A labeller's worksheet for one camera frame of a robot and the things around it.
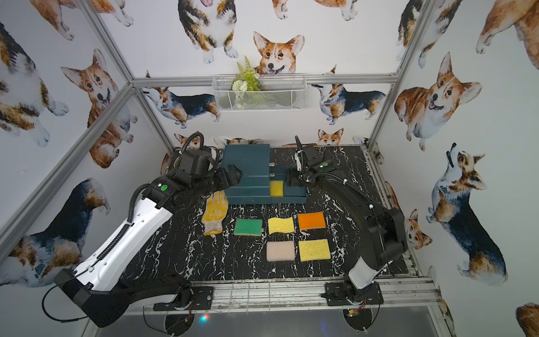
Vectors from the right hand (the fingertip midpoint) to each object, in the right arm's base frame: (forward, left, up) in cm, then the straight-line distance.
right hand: (289, 177), depth 85 cm
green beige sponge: (-13, +18, -18) cm, 28 cm away
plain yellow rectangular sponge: (-23, -9, -18) cm, 31 cm away
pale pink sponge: (-23, +5, -18) cm, 30 cm away
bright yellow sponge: (+6, +6, -17) cm, 19 cm away
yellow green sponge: (-13, +4, -17) cm, 22 cm away
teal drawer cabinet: (+6, +15, +3) cm, 17 cm away
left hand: (-7, +18, +13) cm, 23 cm away
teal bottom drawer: (+3, -1, -18) cm, 18 cm away
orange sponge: (-10, -9, -19) cm, 23 cm away
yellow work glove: (-6, +34, -16) cm, 38 cm away
